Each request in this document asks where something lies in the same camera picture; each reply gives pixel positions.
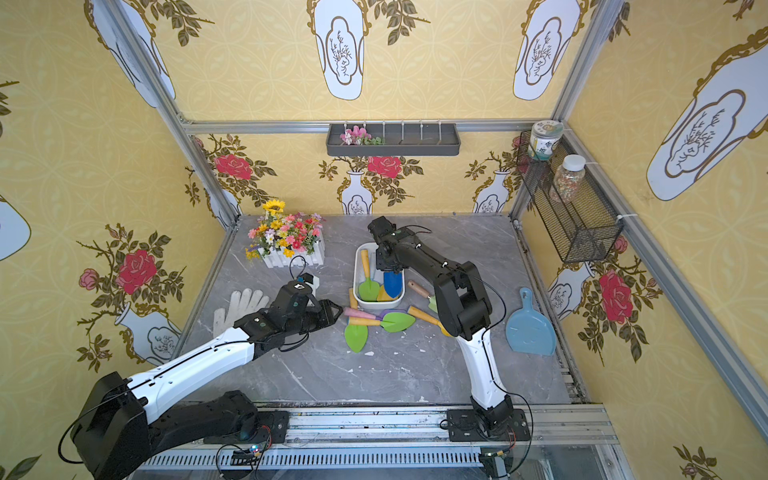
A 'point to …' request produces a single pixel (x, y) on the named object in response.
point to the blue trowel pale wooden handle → (393, 283)
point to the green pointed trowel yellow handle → (369, 290)
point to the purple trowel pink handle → (352, 312)
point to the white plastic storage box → (374, 275)
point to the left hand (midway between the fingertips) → (331, 307)
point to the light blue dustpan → (528, 330)
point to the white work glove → (238, 308)
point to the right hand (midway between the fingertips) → (398, 258)
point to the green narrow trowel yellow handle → (355, 335)
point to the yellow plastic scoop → (383, 296)
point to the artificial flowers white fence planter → (281, 237)
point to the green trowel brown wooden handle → (419, 290)
